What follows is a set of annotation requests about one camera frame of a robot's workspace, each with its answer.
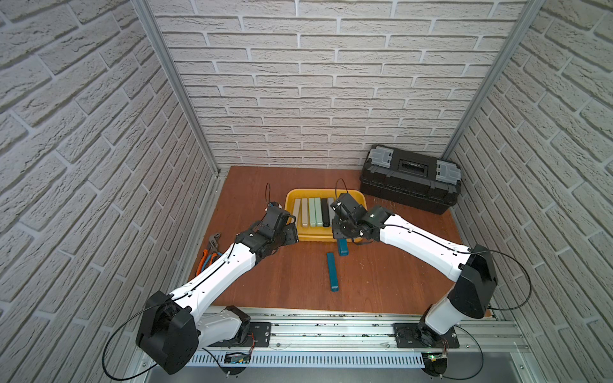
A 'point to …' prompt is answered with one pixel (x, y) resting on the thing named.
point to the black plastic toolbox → (413, 179)
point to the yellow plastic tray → (319, 234)
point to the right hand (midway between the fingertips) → (340, 226)
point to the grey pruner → (332, 214)
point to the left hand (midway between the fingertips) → (293, 228)
